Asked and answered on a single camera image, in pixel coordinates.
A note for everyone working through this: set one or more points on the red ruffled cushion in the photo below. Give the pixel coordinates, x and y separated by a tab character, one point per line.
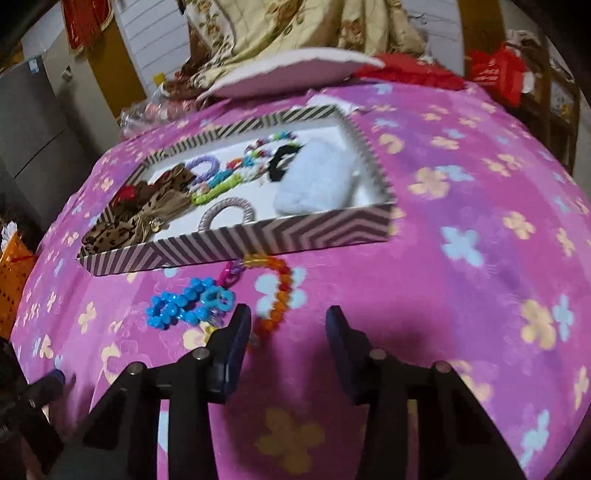
411	71

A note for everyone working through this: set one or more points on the red hanging cloth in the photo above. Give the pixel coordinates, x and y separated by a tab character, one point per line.
87	21

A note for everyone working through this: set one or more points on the silver rhinestone bangle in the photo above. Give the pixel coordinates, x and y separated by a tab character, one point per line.
249	210

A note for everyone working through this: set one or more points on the black scrunchie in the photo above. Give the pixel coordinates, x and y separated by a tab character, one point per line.
277	164

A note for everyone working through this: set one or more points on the red shopping bag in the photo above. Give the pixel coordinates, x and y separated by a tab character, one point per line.
498	74

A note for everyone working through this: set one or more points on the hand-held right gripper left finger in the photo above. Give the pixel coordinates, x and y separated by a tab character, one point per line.
238	337

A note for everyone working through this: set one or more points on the white fluffy scrunchie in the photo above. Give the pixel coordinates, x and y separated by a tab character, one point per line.
318	180

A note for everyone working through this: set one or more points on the red ribbon hair bow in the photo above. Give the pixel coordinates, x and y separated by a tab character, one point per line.
127	196

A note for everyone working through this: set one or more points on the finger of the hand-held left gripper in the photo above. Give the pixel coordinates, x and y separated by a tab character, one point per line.
51	384

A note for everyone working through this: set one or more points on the wooden chair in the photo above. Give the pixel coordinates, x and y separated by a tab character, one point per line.
549	110

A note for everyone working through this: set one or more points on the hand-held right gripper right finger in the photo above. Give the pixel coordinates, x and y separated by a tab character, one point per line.
339	341

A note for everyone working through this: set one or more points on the beige floral quilt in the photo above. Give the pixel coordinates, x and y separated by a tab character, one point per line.
300	25

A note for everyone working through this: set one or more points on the orange plastic basket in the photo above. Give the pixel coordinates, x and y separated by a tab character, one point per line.
14	286

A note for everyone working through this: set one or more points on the grey refrigerator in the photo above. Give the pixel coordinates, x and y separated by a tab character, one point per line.
41	138

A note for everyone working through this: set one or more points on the leopard print hair bow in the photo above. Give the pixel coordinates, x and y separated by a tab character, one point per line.
157	207

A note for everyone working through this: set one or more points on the pink pillow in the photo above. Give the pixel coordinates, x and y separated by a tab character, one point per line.
286	74

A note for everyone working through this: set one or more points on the clear plastic bag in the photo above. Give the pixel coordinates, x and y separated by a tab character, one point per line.
152	110

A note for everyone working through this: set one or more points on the chevron striped cardboard box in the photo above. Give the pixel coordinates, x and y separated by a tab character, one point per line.
286	235

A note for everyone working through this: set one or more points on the white paper sheet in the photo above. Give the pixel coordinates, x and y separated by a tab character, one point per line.
332	102

